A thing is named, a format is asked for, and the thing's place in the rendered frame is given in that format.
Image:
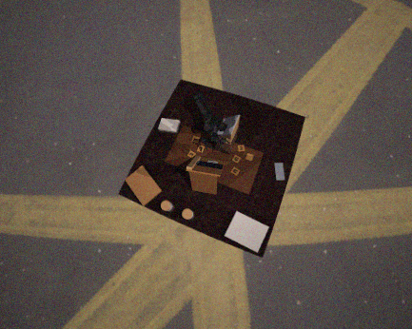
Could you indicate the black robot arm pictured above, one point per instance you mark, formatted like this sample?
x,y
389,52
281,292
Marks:
x,y
212,122

